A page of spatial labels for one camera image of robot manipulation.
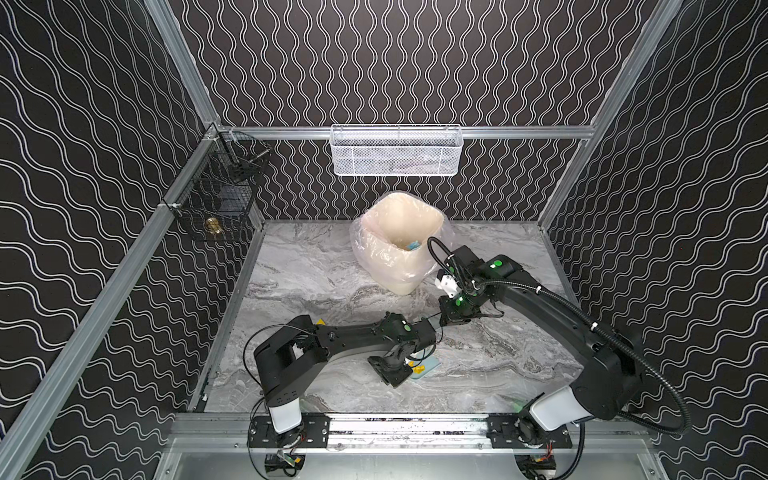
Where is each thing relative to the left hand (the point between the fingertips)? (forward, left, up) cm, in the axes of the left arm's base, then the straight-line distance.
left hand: (398, 384), depth 78 cm
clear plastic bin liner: (+36, -12, +21) cm, 43 cm away
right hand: (+13, -12, +10) cm, 20 cm away
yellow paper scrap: (+19, +25, -3) cm, 32 cm away
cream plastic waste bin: (+46, +2, +9) cm, 47 cm away
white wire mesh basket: (+69, +2, +28) cm, 75 cm away
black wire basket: (+44, +57, +24) cm, 76 cm away
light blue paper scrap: (+28, -3, +24) cm, 37 cm away
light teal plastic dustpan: (+3, -6, +8) cm, 10 cm away
